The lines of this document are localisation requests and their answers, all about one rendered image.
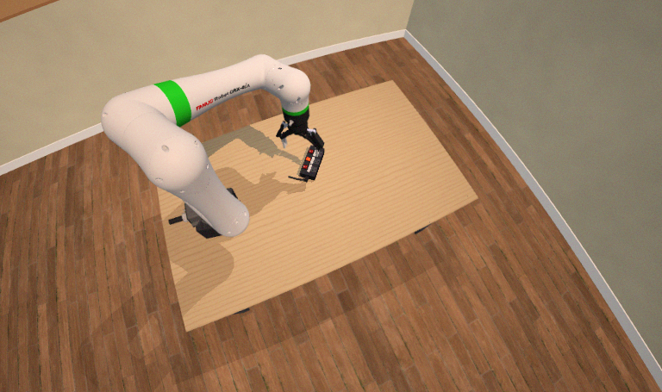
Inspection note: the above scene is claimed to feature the black power strip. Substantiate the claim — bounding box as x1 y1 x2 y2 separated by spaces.
288 145 325 182

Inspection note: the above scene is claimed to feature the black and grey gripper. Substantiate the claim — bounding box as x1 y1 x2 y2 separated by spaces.
276 121 325 157

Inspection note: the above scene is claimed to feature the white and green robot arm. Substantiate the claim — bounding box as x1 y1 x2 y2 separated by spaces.
101 54 310 237

